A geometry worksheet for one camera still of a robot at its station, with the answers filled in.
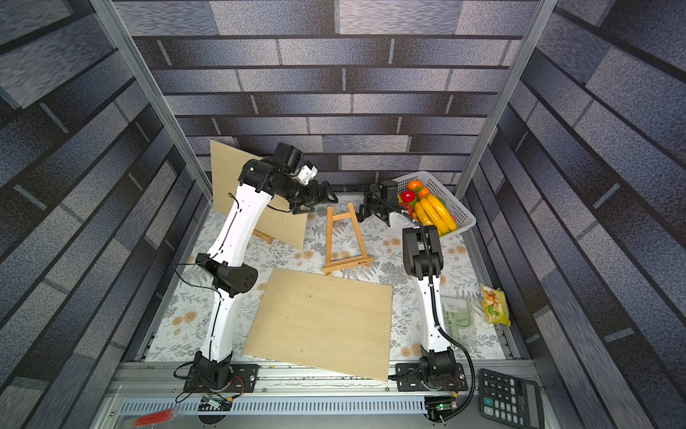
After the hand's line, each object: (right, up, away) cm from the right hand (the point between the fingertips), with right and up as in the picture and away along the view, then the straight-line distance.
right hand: (346, 196), depth 104 cm
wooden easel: (-6, -25, -11) cm, 28 cm away
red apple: (+25, 0, +3) cm, 25 cm away
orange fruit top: (+29, +6, +7) cm, 31 cm away
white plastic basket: (+46, -8, -3) cm, 46 cm away
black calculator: (+44, -57, -35) cm, 80 cm away
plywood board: (-7, -43, -19) cm, 47 cm away
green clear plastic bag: (+36, -40, -19) cm, 58 cm away
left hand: (-5, -4, -27) cm, 28 cm away
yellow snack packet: (+48, -37, -21) cm, 64 cm away
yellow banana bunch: (+33, -6, -3) cm, 34 cm away
